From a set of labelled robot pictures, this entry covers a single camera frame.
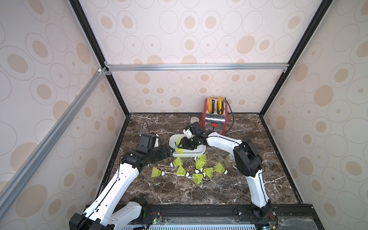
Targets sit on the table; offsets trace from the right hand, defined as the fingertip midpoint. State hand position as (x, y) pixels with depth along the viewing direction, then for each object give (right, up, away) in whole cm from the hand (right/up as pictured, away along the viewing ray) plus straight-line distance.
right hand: (177, 150), depth 91 cm
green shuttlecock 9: (+26, -10, -4) cm, 28 cm away
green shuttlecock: (+1, -1, +2) cm, 2 cm away
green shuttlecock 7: (+15, -6, -1) cm, 16 cm away
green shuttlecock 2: (+12, -14, -10) cm, 21 cm away
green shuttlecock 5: (+3, -11, -6) cm, 13 cm away
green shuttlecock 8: (+13, -9, -3) cm, 16 cm away
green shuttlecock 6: (0, -7, -2) cm, 7 cm away
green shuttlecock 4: (-12, -12, -6) cm, 18 cm away
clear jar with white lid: (+11, +20, +6) cm, 24 cm away
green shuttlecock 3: (+19, -12, -6) cm, 24 cm away
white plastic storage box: (-3, +6, +9) cm, 11 cm away
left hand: (-1, +2, -16) cm, 16 cm away
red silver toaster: (+25, +23, +4) cm, 34 cm away
